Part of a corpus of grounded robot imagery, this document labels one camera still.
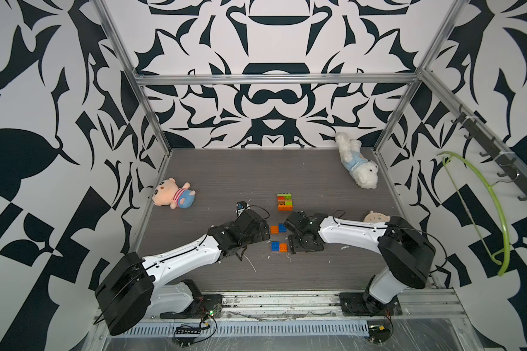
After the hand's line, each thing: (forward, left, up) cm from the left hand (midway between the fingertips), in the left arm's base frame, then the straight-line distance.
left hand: (260, 225), depth 84 cm
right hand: (-5, -15, -9) cm, 18 cm away
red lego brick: (+16, -10, -7) cm, 20 cm away
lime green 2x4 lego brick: (+17, -11, -6) cm, 21 cm away
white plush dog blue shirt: (+24, -47, +1) cm, 53 cm away
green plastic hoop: (-19, -64, +22) cm, 70 cm away
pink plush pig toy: (+17, +39, -1) cm, 42 cm away
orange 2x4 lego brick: (+2, -6, -8) cm, 10 cm away
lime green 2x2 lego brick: (+13, -13, -6) cm, 19 cm away
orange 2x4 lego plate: (-6, -9, -7) cm, 13 cm away
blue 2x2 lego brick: (-6, -5, -6) cm, 10 cm away
